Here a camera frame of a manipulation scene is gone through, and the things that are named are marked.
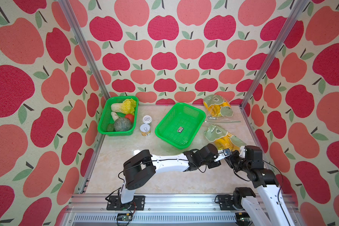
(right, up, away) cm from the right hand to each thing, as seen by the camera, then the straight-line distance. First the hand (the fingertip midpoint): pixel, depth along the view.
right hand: (223, 157), depth 77 cm
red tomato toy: (-60, +23, +27) cm, 70 cm away
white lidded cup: (-47, +21, +25) cm, 57 cm away
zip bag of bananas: (+9, +28, +32) cm, 43 cm away
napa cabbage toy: (-63, +30, +31) cm, 76 cm away
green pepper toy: (-73, +15, +23) cm, 78 cm away
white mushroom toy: (-74, +23, +32) cm, 83 cm away
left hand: (-1, -1, -1) cm, 2 cm away
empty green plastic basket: (-22, +16, +31) cm, 41 cm away
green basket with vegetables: (-71, +23, +33) cm, 81 cm away
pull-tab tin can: (-48, +14, +22) cm, 54 cm away
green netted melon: (-62, +17, +17) cm, 67 cm away
